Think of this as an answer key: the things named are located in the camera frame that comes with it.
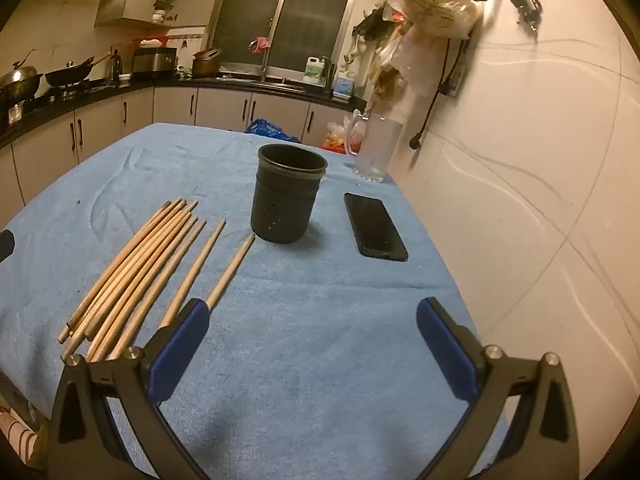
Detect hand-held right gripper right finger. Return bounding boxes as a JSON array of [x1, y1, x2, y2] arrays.
[[415, 296, 584, 480]]

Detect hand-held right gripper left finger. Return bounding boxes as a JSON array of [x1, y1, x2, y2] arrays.
[[47, 298, 211, 480]]

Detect pile of wooden chopsticks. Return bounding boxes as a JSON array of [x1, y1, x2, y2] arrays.
[[57, 197, 257, 364]]

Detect black chopstick holder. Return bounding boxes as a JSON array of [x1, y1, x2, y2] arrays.
[[250, 143, 329, 244]]

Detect blue towel table cover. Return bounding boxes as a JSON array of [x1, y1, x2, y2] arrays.
[[0, 122, 511, 480]]

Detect black smartphone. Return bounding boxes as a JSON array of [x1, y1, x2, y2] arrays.
[[343, 192, 409, 262]]

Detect gas stove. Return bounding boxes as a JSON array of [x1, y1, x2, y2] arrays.
[[0, 82, 118, 126]]

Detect steel wok with lid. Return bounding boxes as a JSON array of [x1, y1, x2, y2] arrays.
[[0, 61, 44, 103]]

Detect black wok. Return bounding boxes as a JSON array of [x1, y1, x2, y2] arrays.
[[44, 56, 97, 87]]

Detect striped cloth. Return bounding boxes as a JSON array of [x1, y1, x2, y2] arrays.
[[0, 404, 42, 467]]

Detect clear glass pitcher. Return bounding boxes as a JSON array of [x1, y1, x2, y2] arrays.
[[351, 110, 404, 183]]

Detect beige base cabinet row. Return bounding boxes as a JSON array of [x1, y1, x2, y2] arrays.
[[0, 85, 362, 206]]

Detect blue plastic bag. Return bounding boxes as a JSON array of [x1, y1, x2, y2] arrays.
[[244, 118, 301, 143]]

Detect black bread maker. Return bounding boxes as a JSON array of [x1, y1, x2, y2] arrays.
[[131, 47, 179, 80]]

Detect clear plastic bag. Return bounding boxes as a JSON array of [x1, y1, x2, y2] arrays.
[[326, 114, 367, 147]]

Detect brown cooking pot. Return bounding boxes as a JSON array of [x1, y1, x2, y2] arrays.
[[192, 47, 222, 79]]

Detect blue label bottle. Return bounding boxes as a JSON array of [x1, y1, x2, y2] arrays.
[[332, 66, 357, 99]]

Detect white detergent jug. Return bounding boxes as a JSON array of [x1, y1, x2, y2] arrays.
[[304, 56, 327, 86]]

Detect hanging plastic bags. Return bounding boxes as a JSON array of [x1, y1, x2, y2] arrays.
[[350, 0, 485, 102]]

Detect metal framed window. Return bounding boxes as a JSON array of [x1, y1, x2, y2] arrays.
[[206, 0, 362, 92]]

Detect black power cable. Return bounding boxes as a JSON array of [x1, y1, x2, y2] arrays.
[[409, 37, 467, 151]]

